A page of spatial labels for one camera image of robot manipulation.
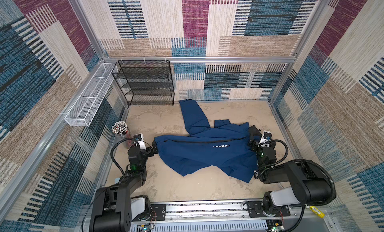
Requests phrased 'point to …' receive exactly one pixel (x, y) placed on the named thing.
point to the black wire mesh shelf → (145, 82)
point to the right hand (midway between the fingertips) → (259, 136)
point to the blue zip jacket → (225, 145)
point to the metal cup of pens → (121, 131)
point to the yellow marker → (316, 211)
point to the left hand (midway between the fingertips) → (147, 139)
